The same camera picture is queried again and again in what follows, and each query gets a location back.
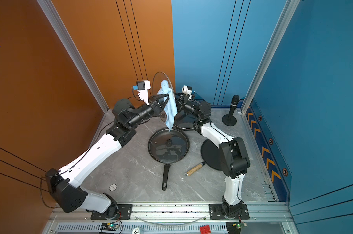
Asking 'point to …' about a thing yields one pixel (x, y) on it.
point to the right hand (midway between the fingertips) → (168, 98)
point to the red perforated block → (205, 229)
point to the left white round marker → (112, 187)
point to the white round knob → (136, 230)
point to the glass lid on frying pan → (168, 147)
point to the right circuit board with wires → (241, 224)
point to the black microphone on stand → (229, 120)
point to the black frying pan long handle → (166, 165)
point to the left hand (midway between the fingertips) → (170, 93)
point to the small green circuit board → (109, 226)
